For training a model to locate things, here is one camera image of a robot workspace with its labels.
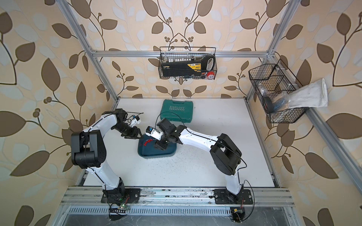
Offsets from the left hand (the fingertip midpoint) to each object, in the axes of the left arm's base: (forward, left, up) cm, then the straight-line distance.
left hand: (138, 136), depth 90 cm
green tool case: (+23, -26, -2) cm, 35 cm away
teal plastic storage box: (-5, -4, -7) cm, 10 cm away
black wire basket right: (+25, -84, +26) cm, 91 cm away
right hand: (-5, -13, +3) cm, 14 cm away
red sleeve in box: (0, -5, -6) cm, 8 cm away
